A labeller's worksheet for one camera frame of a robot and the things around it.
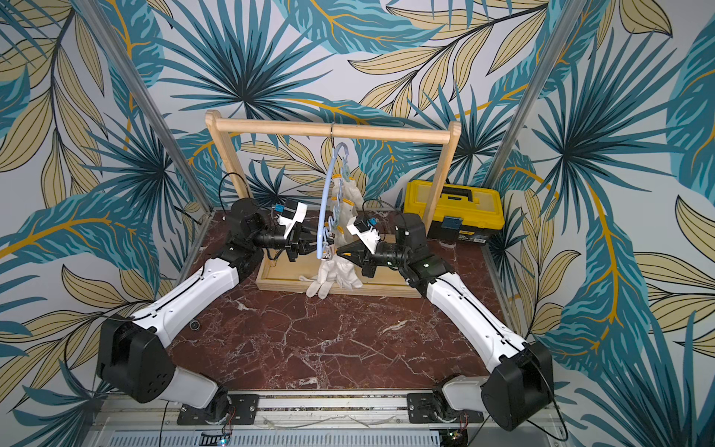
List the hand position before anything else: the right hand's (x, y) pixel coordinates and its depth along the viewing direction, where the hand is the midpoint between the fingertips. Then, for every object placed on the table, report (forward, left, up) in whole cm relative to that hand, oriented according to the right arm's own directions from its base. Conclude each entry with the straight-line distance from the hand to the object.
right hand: (340, 249), depth 70 cm
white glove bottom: (0, +3, -9) cm, 10 cm away
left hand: (-2, +2, +5) cm, 6 cm away
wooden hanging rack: (+12, +22, -29) cm, 39 cm away
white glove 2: (+21, 0, -9) cm, 23 cm away
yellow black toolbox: (+25, -43, -14) cm, 52 cm away
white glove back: (+4, +7, -25) cm, 27 cm away
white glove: (+27, -2, -4) cm, 27 cm away
